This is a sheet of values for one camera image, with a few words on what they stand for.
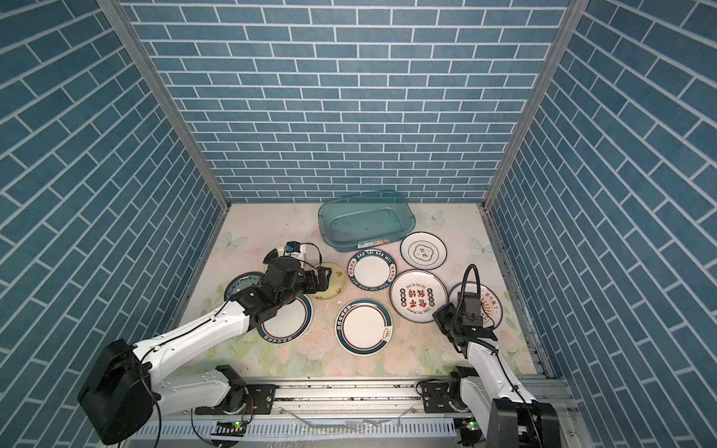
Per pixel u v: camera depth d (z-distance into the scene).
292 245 0.73
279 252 1.05
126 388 0.39
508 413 0.41
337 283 0.95
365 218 1.16
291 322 0.85
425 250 1.06
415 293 0.94
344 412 0.74
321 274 0.74
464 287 0.69
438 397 0.74
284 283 0.63
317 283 0.74
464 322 0.68
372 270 1.00
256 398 0.73
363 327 0.87
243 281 0.96
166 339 0.46
